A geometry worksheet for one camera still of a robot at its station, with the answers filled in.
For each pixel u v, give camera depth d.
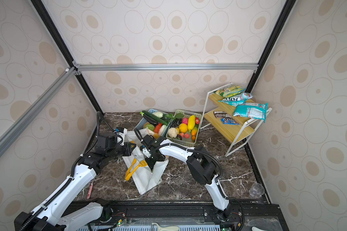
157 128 1.02
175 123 1.05
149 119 1.06
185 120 1.08
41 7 0.67
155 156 0.75
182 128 1.03
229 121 0.92
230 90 0.78
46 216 0.39
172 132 0.95
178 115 1.10
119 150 0.66
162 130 1.02
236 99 0.74
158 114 1.08
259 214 0.76
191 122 1.05
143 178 0.78
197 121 1.07
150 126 1.03
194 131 1.03
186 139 1.02
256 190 0.81
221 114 0.96
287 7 0.68
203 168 0.51
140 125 1.06
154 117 1.06
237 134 0.76
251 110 0.71
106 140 0.57
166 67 0.92
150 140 0.72
